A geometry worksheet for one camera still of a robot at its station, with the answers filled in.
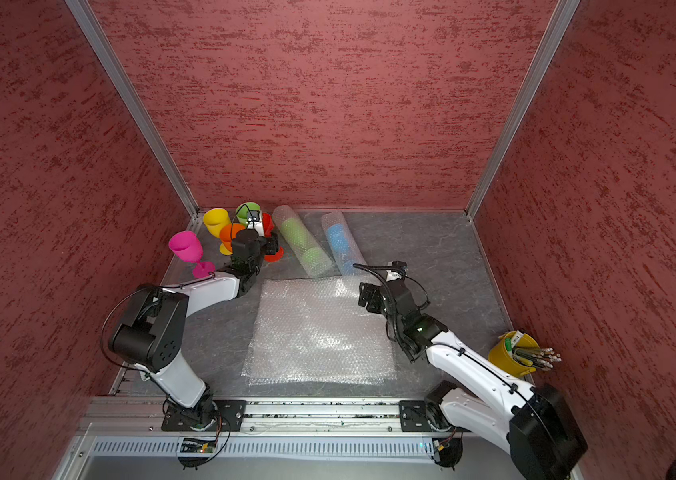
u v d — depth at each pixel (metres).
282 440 0.71
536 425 0.40
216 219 1.00
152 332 0.48
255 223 0.79
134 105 0.88
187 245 0.93
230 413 0.74
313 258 0.97
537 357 0.69
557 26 0.73
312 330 0.87
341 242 1.02
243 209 1.03
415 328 0.61
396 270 0.72
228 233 0.95
